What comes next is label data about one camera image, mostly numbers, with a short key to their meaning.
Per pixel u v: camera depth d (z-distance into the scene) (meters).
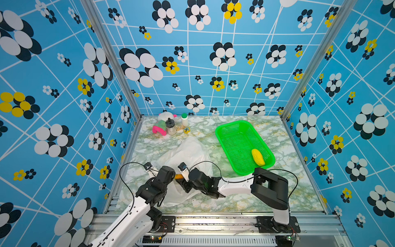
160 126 1.06
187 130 1.11
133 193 0.54
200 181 0.64
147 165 0.70
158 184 0.60
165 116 1.12
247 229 0.72
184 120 1.09
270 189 0.50
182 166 0.72
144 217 0.63
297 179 0.49
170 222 0.74
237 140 1.05
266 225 0.72
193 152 0.83
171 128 1.06
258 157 0.92
